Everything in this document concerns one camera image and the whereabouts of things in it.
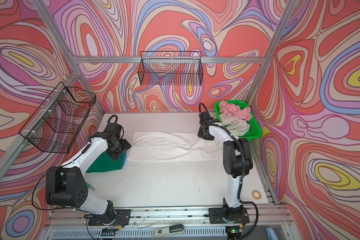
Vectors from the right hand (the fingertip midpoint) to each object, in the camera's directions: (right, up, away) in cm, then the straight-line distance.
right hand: (207, 138), depth 98 cm
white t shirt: (-40, -5, +4) cm, 41 cm away
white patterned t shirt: (+22, +8, +6) cm, 24 cm away
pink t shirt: (+29, +18, +11) cm, 36 cm away
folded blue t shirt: (-53, -13, -5) cm, 55 cm away
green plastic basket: (+34, +5, +4) cm, 35 cm away
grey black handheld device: (-18, -38, -32) cm, 53 cm away
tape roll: (+24, -29, -17) cm, 42 cm away
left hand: (-49, -5, -9) cm, 50 cm away
